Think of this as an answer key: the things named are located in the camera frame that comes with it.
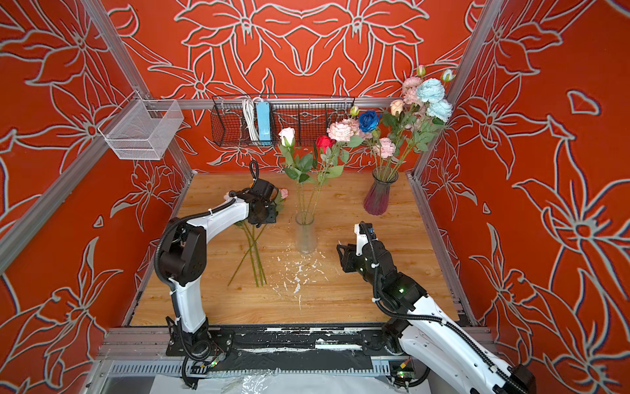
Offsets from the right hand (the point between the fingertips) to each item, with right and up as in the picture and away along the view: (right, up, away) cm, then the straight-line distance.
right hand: (338, 246), depth 75 cm
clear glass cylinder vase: (-11, +2, +10) cm, 15 cm away
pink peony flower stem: (+18, +32, +8) cm, 38 cm away
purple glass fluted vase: (+18, +15, +22) cm, 32 cm away
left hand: (-26, +8, +21) cm, 34 cm away
